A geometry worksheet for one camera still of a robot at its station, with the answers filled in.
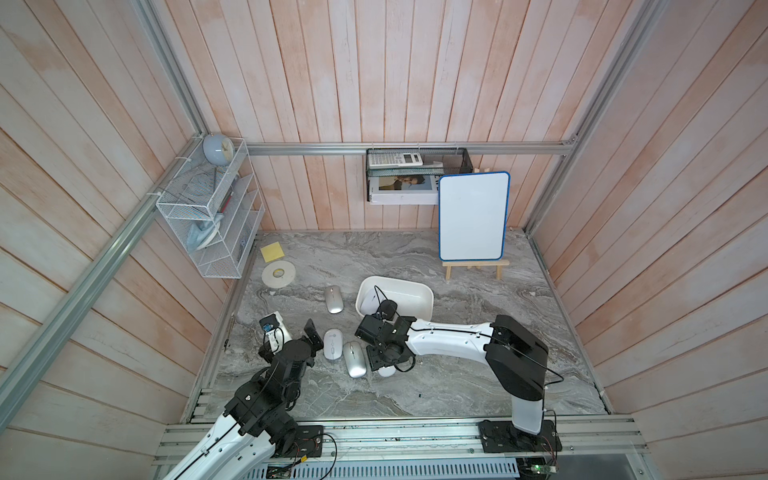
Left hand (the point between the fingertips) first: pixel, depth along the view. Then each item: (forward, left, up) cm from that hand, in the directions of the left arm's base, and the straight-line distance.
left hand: (298, 330), depth 77 cm
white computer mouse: (-7, -24, -10) cm, 27 cm away
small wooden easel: (+27, -55, -6) cm, 61 cm away
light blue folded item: (+24, +29, +13) cm, 40 cm away
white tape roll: (+26, +17, -15) cm, 34 cm away
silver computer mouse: (+18, -6, -13) cm, 23 cm away
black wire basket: (+56, -42, +15) cm, 72 cm away
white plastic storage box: (+19, -33, -15) cm, 41 cm away
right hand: (-2, -21, -14) cm, 26 cm away
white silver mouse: (+2, -8, -13) cm, 15 cm away
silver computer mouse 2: (-3, -14, -14) cm, 20 cm away
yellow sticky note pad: (+40, +21, -15) cm, 47 cm away
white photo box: (+42, -34, +14) cm, 56 cm away
